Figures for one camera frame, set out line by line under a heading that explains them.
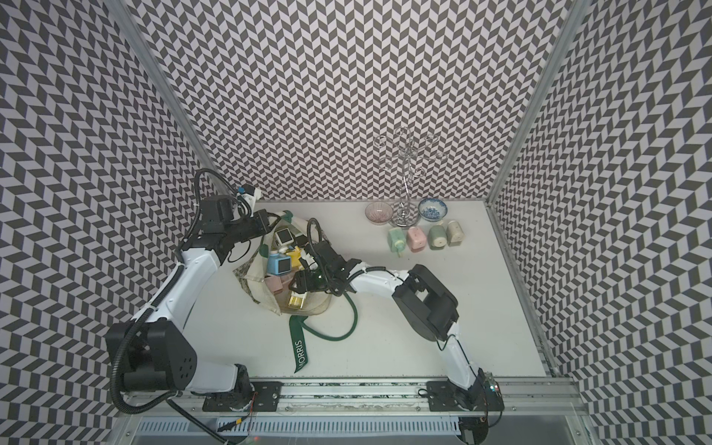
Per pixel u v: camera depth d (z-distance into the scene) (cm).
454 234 99
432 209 112
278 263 82
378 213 112
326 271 71
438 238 97
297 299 83
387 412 72
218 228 63
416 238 98
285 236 86
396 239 98
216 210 62
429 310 51
